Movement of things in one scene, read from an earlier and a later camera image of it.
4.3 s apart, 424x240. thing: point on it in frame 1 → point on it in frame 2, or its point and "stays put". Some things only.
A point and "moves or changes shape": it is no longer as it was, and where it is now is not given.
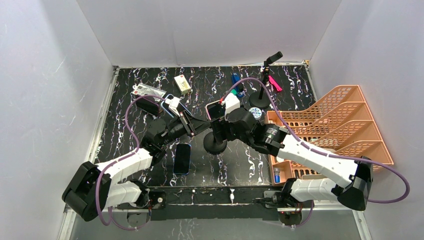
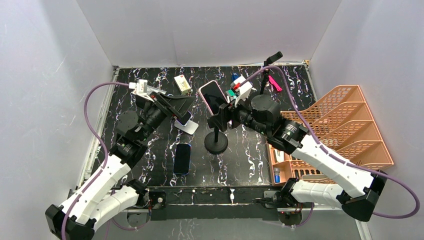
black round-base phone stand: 260,100 stays put
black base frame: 237,203 stays put
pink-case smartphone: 215,110 moves or changes shape
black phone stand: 214,145 stays put
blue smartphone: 182,159 stays put
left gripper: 193,126 → 175,107
